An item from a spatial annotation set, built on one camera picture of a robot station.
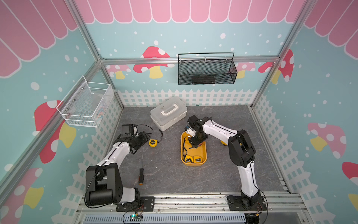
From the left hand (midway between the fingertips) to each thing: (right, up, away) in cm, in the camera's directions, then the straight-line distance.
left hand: (148, 140), depth 90 cm
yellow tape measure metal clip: (+32, -12, -3) cm, 34 cm away
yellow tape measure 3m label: (+2, -3, +7) cm, 7 cm away
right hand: (+33, -2, +5) cm, 33 cm away
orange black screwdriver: (-2, -20, -7) cm, 22 cm away
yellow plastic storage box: (+35, -8, +5) cm, 36 cm away
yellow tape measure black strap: (+24, -9, +3) cm, 26 cm away
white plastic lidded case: (+12, +17, +10) cm, 23 cm away
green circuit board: (-3, -39, -17) cm, 42 cm away
